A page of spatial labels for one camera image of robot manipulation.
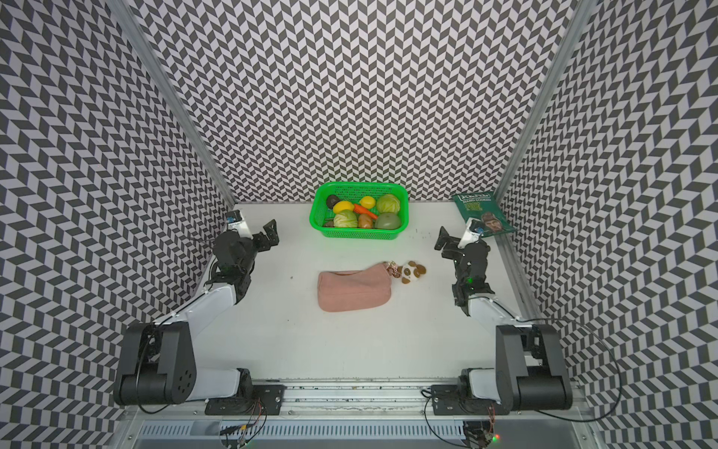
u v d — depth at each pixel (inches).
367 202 45.5
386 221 40.5
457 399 28.6
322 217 43.5
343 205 44.0
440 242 31.2
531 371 16.6
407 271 37.7
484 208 44.3
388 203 42.7
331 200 45.1
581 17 26.6
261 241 30.4
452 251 30.3
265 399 28.5
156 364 16.4
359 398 29.7
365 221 41.4
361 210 45.8
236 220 28.4
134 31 29.3
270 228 32.1
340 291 33.1
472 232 29.1
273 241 31.7
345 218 41.0
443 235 33.0
